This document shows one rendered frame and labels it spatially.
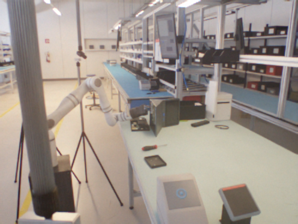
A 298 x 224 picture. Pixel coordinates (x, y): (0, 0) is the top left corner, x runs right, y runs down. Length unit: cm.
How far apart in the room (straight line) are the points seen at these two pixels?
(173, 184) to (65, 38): 1219
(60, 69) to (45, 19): 243
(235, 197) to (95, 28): 1223
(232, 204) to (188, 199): 14
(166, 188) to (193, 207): 10
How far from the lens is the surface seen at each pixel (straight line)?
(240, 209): 83
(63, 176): 156
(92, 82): 164
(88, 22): 1277
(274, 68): 602
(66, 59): 1278
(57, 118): 152
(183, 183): 81
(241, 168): 126
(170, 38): 283
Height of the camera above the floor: 156
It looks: 15 degrees down
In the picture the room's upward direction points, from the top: straight up
